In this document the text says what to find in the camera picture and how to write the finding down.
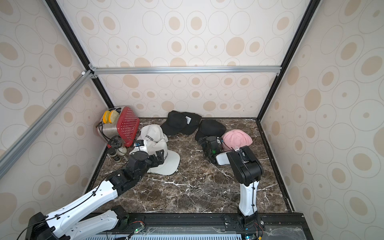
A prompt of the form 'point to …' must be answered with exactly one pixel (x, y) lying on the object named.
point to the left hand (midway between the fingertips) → (160, 151)
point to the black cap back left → (174, 124)
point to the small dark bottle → (112, 153)
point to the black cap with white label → (192, 121)
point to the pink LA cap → (234, 138)
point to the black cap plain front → (209, 128)
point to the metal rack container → (106, 131)
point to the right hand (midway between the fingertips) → (198, 142)
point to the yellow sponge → (110, 116)
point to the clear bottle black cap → (117, 142)
